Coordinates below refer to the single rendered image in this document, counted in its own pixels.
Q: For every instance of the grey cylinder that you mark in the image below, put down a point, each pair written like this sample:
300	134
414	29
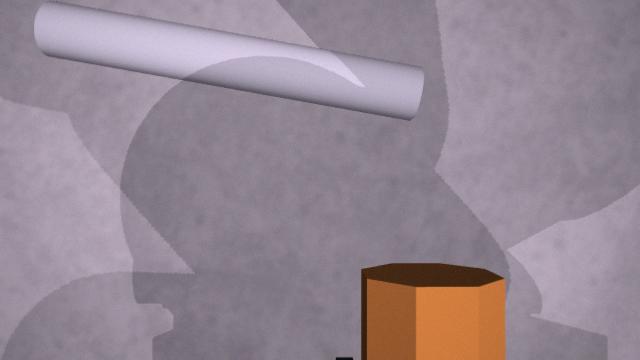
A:
228	60

